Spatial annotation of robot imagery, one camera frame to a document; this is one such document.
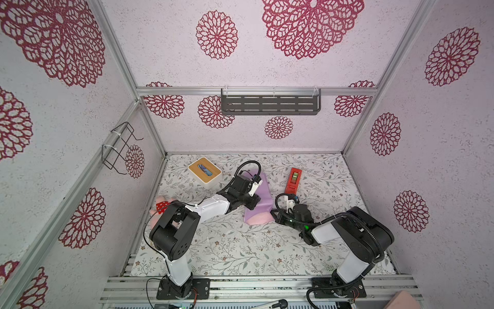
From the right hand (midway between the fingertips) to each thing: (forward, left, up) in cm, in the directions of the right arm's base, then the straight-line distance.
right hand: (269, 210), depth 91 cm
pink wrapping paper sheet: (-1, +4, -3) cm, 5 cm away
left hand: (+5, +6, +3) cm, 8 cm away
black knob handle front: (-37, -4, -3) cm, 37 cm away
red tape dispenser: (+17, -14, 0) cm, 22 cm away
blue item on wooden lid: (+22, +32, +1) cm, 39 cm away
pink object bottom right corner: (-34, -48, -3) cm, 58 cm away
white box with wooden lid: (+20, +34, +3) cm, 40 cm away
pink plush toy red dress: (+2, +53, +1) cm, 53 cm away
